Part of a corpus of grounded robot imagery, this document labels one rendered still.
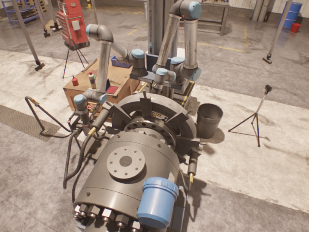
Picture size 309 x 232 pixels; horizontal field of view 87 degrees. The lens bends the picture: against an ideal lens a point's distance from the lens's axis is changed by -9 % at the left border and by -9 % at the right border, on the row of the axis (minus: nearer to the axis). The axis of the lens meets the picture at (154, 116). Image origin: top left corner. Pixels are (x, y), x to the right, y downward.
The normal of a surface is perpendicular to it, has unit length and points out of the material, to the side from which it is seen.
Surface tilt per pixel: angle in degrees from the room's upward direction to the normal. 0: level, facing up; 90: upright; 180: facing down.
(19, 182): 0
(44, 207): 0
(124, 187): 7
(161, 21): 90
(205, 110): 87
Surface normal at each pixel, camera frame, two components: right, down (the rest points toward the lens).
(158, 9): -0.40, 0.62
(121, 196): 0.14, -0.71
